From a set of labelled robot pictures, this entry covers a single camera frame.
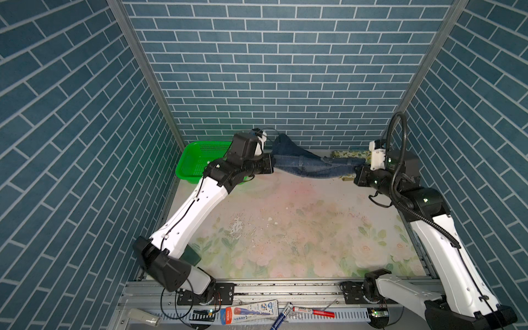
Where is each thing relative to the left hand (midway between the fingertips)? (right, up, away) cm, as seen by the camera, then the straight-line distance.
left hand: (282, 158), depth 71 cm
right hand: (+26, -2, -3) cm, 26 cm away
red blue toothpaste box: (-11, -53, -2) cm, 54 cm away
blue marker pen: (0, -54, -3) cm, 54 cm away
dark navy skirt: (+3, 0, 0) cm, 3 cm away
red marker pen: (+11, -53, -2) cm, 54 cm away
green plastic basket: (-47, +3, +40) cm, 62 cm away
